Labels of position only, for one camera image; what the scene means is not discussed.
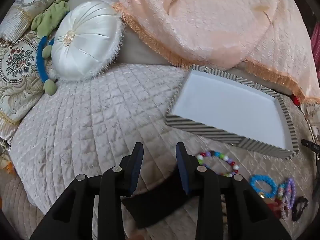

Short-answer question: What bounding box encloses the green and blue plush toy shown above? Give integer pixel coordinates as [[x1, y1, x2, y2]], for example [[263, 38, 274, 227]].
[[30, 0, 71, 96]]

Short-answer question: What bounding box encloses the striped rim white tray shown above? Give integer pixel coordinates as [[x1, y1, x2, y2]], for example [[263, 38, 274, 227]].
[[165, 64, 300, 160]]

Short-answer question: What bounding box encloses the peach fringed blanket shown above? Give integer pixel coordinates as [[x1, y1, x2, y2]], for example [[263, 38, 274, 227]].
[[112, 0, 319, 105]]

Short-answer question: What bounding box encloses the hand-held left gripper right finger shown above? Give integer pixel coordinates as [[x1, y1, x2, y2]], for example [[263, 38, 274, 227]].
[[176, 142, 292, 240]]

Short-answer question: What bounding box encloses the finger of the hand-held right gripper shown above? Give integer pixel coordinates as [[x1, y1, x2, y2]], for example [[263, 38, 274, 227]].
[[301, 138, 320, 156]]

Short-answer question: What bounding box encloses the blue bead bracelet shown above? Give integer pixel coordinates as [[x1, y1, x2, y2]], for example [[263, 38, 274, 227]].
[[249, 174, 278, 198]]

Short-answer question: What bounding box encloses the white round satin cushion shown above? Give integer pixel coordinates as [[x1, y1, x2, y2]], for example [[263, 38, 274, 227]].
[[50, 0, 125, 82]]

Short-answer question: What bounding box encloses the pink cloth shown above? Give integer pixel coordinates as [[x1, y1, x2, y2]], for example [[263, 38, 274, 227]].
[[311, 22, 320, 80]]

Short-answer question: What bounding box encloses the amber red bead bracelet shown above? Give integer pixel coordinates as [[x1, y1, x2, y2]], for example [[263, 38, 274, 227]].
[[266, 197, 286, 218]]

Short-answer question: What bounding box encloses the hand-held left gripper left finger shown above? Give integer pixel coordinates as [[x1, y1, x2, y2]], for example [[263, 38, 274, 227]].
[[30, 142, 144, 240]]

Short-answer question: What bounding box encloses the multicolour bead bracelet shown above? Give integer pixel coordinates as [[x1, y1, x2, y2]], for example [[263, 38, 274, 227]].
[[196, 150, 240, 178]]

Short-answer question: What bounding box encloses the purple bead bracelet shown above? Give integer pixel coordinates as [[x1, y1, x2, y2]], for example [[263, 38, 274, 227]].
[[279, 177, 297, 221]]

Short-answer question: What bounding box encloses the floral embroidered pillow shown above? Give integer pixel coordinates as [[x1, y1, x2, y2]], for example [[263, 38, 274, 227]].
[[0, 31, 59, 127]]

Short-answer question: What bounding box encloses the black hair tie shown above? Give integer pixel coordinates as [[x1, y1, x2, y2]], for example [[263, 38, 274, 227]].
[[291, 196, 309, 222]]

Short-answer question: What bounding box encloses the striped band brocade pillow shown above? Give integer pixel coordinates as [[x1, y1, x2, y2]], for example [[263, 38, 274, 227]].
[[0, 0, 75, 43]]

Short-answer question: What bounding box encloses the floral beige bedsheet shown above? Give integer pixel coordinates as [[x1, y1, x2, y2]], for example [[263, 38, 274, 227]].
[[299, 100, 320, 140]]

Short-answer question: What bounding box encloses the quilted beige bedspread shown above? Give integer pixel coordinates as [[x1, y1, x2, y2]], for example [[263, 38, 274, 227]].
[[0, 62, 320, 240]]

